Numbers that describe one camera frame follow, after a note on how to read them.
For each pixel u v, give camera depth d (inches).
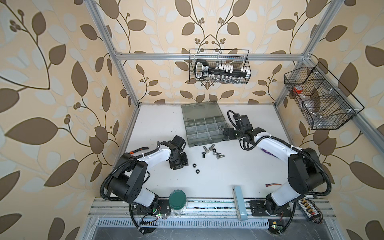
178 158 30.1
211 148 37.8
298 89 34.8
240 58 35.9
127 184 17.3
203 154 36.8
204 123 41.6
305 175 17.6
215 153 36.8
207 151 36.9
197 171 34.1
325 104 28.8
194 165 35.0
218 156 35.9
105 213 29.1
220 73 33.9
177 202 26.3
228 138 38.2
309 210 28.5
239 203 30.2
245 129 27.5
